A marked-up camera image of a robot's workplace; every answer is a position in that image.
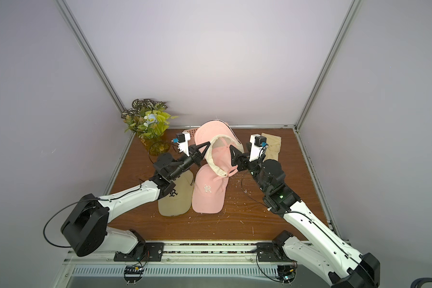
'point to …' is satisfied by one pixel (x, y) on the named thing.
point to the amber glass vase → (156, 146)
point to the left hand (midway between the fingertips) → (210, 144)
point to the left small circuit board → (133, 273)
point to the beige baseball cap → (179, 201)
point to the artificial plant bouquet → (147, 117)
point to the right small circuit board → (286, 273)
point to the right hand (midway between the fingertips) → (239, 142)
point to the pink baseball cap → (209, 190)
